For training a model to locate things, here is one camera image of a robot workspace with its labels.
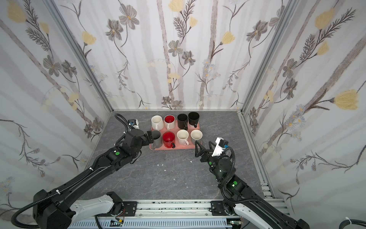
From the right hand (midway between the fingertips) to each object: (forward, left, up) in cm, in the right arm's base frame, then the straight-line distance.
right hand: (201, 141), depth 69 cm
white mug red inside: (+31, +20, -25) cm, 45 cm away
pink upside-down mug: (+17, +9, -24) cm, 31 cm away
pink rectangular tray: (+10, +13, -27) cm, 32 cm away
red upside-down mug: (+16, +19, -27) cm, 37 cm away
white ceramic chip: (+1, +3, -29) cm, 29 cm away
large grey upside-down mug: (+10, +25, -19) cm, 33 cm away
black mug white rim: (+29, +10, -23) cm, 38 cm away
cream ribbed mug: (+26, +28, -23) cm, 44 cm away
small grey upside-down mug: (+17, -1, -23) cm, 29 cm away
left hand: (+9, +31, -5) cm, 33 cm away
